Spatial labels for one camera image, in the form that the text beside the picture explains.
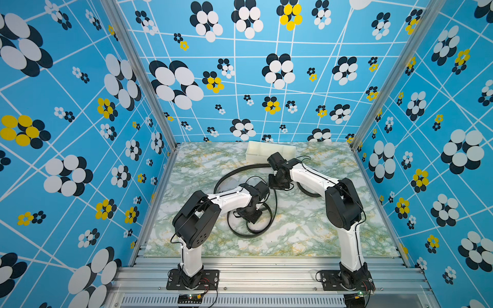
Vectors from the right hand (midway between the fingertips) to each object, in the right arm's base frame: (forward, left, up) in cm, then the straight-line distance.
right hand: (274, 185), depth 97 cm
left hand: (-16, +11, -4) cm, 19 cm away
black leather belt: (-11, 0, -2) cm, 11 cm away
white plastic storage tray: (+23, +8, +1) cm, 24 cm away
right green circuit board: (-45, -30, -4) cm, 54 cm away
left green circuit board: (-47, +35, -6) cm, 59 cm away
